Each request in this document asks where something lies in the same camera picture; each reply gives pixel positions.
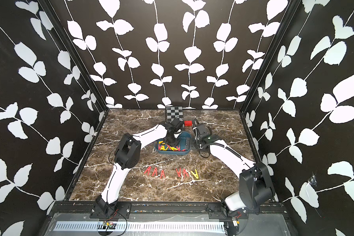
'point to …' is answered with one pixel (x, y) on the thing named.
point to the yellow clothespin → (195, 174)
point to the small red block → (188, 123)
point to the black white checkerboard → (173, 112)
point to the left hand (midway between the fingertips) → (175, 142)
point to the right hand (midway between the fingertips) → (190, 142)
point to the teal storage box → (184, 142)
